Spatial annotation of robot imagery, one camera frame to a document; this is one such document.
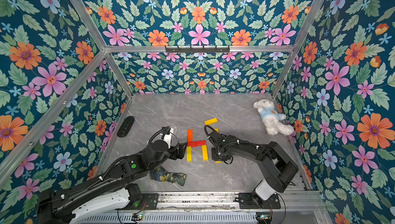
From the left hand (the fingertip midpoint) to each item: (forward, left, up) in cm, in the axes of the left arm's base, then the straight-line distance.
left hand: (183, 143), depth 74 cm
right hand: (0, -18, -18) cm, 25 cm away
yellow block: (+24, -16, -18) cm, 34 cm away
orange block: (+15, -1, -19) cm, 24 cm away
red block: (+8, -8, -17) cm, 21 cm away
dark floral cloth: (-9, +14, -14) cm, 22 cm away
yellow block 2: (+1, -10, -17) cm, 20 cm away
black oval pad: (+22, +40, -15) cm, 48 cm away
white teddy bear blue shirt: (+18, -54, -10) cm, 58 cm away
